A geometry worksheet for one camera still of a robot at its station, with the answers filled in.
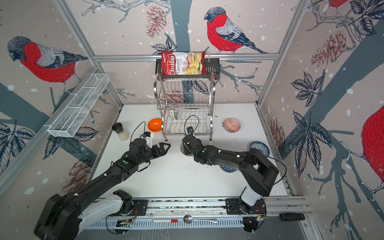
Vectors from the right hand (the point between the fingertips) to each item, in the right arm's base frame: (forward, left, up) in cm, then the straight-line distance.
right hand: (185, 145), depth 88 cm
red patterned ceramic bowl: (+22, -31, -8) cm, 39 cm away
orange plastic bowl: (+18, +24, -4) cm, 30 cm away
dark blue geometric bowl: (-10, -25, -8) cm, 28 cm away
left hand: (-5, +10, +6) cm, 13 cm away
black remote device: (-32, -50, -6) cm, 60 cm away
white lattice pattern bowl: (-2, +2, -2) cm, 3 cm away
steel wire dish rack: (+46, +6, -9) cm, 48 cm away
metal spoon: (-36, -5, -6) cm, 36 cm away
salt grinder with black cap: (+8, +43, +5) cm, 44 cm away
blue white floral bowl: (+4, -47, -7) cm, 48 cm away
